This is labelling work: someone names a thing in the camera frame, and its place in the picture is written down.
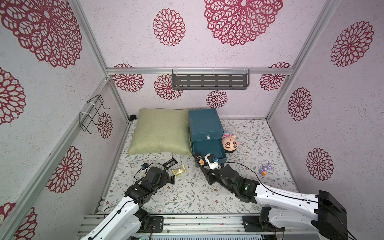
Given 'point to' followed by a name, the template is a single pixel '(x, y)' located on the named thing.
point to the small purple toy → (263, 170)
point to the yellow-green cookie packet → (177, 172)
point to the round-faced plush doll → (229, 142)
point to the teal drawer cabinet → (206, 130)
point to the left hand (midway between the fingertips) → (163, 178)
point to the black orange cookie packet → (200, 160)
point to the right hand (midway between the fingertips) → (202, 164)
